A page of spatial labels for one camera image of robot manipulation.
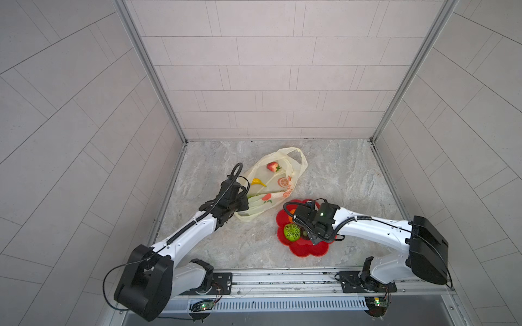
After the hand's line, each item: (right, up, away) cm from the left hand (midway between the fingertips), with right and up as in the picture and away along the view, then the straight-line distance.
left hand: (248, 196), depth 87 cm
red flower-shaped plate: (+23, -19, -6) cm, 30 cm away
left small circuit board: (-13, -31, -21) cm, 40 cm away
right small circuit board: (+45, -33, -19) cm, 59 cm away
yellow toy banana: (+3, +5, +11) cm, 12 cm away
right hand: (+30, -14, -7) cm, 33 cm away
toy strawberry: (+11, +12, +13) cm, 21 cm away
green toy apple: (+18, -12, -9) cm, 23 cm away
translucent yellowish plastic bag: (+10, +6, +13) cm, 17 cm away
